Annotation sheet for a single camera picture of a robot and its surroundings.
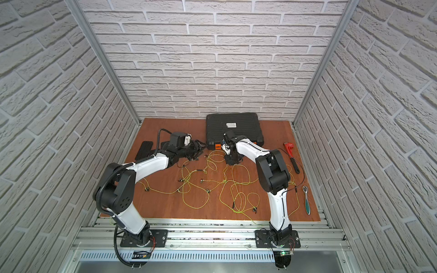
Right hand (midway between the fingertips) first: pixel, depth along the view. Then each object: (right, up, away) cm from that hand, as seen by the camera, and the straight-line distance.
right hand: (235, 160), depth 99 cm
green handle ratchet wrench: (+35, -20, -16) cm, 44 cm away
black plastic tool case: (+8, +23, +12) cm, 27 cm away
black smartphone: (-57, +6, +6) cm, 58 cm away
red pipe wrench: (+34, +8, +6) cm, 36 cm away
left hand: (-15, +9, -10) cm, 20 cm away
